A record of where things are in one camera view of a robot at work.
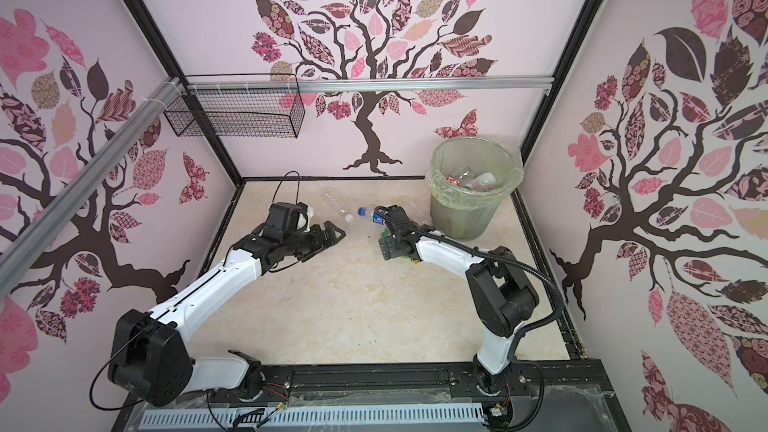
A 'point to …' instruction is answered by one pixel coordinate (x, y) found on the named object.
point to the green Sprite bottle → (387, 233)
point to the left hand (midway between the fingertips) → (336, 244)
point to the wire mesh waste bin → (465, 223)
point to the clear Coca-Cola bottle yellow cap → (456, 179)
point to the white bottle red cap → (482, 183)
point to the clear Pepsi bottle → (362, 211)
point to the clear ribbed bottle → (335, 203)
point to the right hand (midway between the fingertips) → (400, 237)
